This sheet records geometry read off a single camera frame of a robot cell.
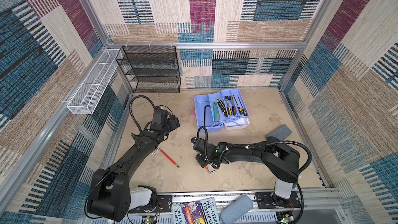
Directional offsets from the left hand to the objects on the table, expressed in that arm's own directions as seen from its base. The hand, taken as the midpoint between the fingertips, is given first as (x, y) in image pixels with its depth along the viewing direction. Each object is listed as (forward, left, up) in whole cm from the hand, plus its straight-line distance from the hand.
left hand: (174, 118), depth 86 cm
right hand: (-17, -15, -15) cm, 27 cm away
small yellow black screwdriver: (+7, -40, -3) cm, 41 cm away
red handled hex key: (-11, +10, -14) cm, 20 cm away
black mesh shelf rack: (+41, +20, +2) cm, 46 cm away
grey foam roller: (-39, -32, -11) cm, 52 cm away
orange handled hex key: (-22, -17, -14) cm, 32 cm away
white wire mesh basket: (+16, +52, +3) cm, 54 cm away
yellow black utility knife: (+13, -28, -6) cm, 32 cm away
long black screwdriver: (+9, -38, -3) cm, 39 cm away
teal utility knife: (+9, -24, -6) cm, 26 cm away
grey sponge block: (-3, -63, -11) cm, 64 cm away
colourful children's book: (-41, -15, -12) cm, 46 cm away
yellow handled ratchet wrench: (+7, -32, -3) cm, 33 cm away
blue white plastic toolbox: (+18, -17, -14) cm, 28 cm away
